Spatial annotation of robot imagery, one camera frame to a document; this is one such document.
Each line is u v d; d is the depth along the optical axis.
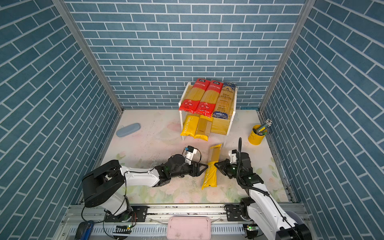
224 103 0.75
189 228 0.68
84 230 0.66
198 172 0.72
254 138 0.95
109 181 0.45
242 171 0.64
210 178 0.76
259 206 0.53
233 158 0.78
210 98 0.78
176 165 0.63
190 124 0.88
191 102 0.75
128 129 1.08
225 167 0.73
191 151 0.75
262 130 0.94
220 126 0.90
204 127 0.87
